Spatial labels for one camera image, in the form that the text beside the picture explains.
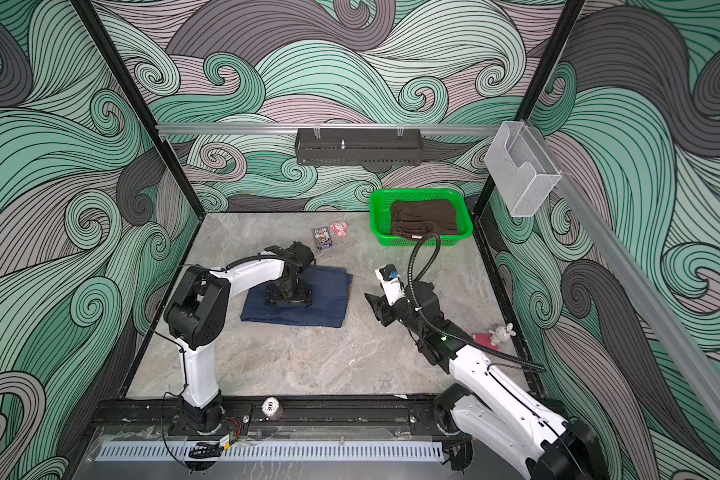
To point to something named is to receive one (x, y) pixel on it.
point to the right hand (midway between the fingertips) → (375, 290)
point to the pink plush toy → (340, 228)
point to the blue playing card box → (322, 237)
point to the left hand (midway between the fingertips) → (295, 302)
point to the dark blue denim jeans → (330, 291)
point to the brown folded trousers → (417, 218)
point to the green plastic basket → (381, 221)
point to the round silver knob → (272, 409)
